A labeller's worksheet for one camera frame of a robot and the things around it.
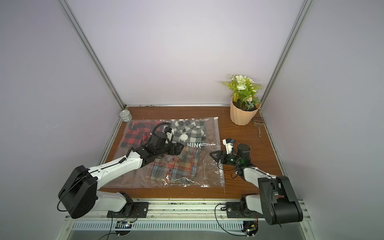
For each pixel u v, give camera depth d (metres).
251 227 0.70
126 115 1.07
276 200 0.42
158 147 0.66
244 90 0.89
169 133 0.77
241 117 1.00
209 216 0.73
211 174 0.85
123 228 0.72
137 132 1.03
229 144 0.81
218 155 0.78
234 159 0.75
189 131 1.01
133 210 0.73
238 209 0.72
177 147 0.76
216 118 1.07
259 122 1.07
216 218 0.71
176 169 0.83
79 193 0.41
